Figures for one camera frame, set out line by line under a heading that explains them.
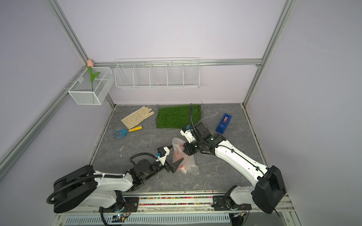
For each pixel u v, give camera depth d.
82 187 0.43
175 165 0.68
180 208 0.74
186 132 0.70
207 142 0.55
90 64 0.89
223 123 1.02
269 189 0.40
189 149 0.68
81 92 0.79
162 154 0.62
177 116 1.08
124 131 1.05
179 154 0.72
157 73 1.07
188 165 0.79
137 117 1.12
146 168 0.60
